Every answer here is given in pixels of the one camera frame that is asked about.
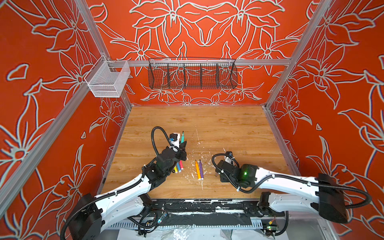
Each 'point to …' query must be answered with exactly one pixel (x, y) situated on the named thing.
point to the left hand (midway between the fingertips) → (184, 140)
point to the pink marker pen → (181, 164)
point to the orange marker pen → (197, 170)
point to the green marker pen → (182, 137)
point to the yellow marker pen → (176, 169)
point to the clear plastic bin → (106, 78)
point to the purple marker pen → (201, 170)
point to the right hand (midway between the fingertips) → (219, 174)
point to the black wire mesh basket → (192, 73)
